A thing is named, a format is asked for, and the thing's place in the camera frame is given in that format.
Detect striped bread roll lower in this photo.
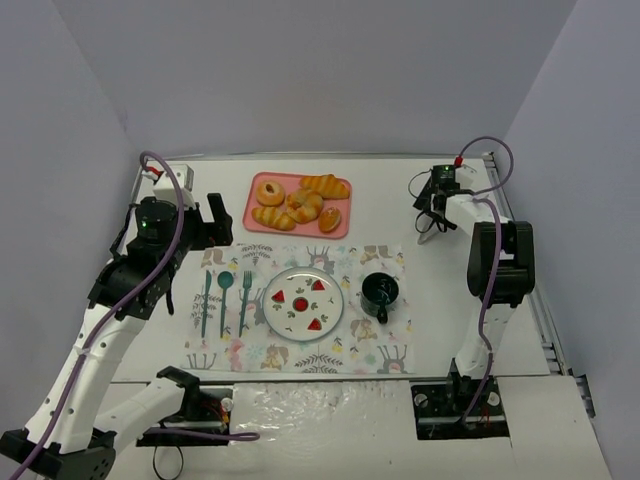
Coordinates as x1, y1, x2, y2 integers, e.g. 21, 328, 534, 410
251, 206, 297, 231

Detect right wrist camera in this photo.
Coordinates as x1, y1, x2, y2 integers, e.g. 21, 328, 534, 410
454, 155, 478, 192

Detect teal plastic spoon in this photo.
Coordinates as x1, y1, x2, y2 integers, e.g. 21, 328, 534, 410
217, 271, 234, 338

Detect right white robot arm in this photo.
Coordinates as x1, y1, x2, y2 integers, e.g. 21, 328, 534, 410
413, 164, 535, 382

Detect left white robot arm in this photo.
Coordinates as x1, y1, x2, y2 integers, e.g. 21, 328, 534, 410
1, 193, 233, 479

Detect small glazed oval bun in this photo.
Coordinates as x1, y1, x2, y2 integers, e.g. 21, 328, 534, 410
318, 207, 342, 234

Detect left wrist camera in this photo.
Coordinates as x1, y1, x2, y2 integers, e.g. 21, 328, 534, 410
152, 163, 195, 207

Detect translucent brown tongs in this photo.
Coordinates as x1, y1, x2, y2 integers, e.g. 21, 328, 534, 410
414, 211, 457, 245

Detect white watermelon pattern plate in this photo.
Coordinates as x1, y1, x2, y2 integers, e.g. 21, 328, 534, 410
262, 267, 345, 343

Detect sugared ring donut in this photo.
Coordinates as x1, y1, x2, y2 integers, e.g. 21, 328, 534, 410
255, 180, 286, 207

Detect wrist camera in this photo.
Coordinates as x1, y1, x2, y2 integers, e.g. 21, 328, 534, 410
454, 155, 478, 192
152, 163, 195, 207

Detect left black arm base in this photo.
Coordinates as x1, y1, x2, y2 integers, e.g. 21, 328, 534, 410
135, 387, 233, 447

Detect striped bread roll upper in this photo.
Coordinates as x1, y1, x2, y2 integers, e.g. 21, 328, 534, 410
299, 174, 350, 200

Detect dark green mug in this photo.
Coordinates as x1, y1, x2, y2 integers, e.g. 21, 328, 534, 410
360, 272, 399, 325

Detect teal plastic knife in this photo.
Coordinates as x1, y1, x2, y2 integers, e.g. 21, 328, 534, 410
200, 270, 212, 340

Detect twisted ring pastry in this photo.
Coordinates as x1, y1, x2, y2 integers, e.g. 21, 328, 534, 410
285, 188, 324, 224

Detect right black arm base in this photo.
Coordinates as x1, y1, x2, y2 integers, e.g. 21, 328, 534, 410
411, 380, 510, 441

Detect aluminium side rail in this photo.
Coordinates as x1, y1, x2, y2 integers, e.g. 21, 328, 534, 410
481, 152, 596, 423

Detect teal plastic fork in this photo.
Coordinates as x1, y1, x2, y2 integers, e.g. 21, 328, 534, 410
238, 270, 253, 338

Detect patterned paper placemat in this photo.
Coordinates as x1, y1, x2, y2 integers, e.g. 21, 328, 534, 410
183, 243, 414, 375

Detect pink plastic tray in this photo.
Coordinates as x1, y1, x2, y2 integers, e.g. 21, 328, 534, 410
242, 171, 352, 240

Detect striped bread roll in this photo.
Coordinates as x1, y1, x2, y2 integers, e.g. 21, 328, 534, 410
299, 174, 350, 200
251, 206, 297, 231

